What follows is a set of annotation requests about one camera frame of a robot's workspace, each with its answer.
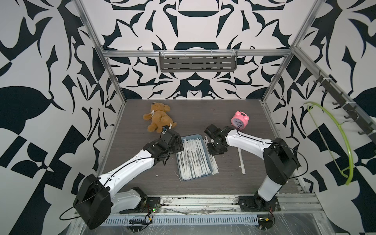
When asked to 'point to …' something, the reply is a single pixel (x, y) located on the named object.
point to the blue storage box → (195, 161)
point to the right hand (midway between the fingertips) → (212, 150)
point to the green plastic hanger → (350, 178)
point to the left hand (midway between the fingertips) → (177, 141)
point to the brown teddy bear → (159, 117)
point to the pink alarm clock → (240, 120)
